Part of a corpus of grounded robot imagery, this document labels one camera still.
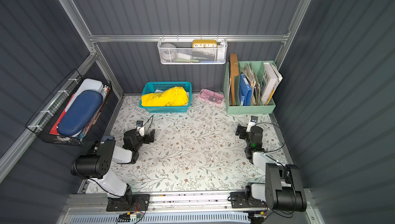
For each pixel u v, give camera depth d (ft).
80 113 2.21
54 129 2.11
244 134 2.69
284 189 1.40
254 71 3.35
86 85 2.52
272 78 3.11
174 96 3.34
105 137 2.98
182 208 2.41
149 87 3.77
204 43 2.86
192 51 2.95
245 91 3.16
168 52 2.72
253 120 2.53
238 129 2.71
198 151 2.99
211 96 3.90
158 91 3.79
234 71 2.94
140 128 2.71
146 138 2.87
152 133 2.95
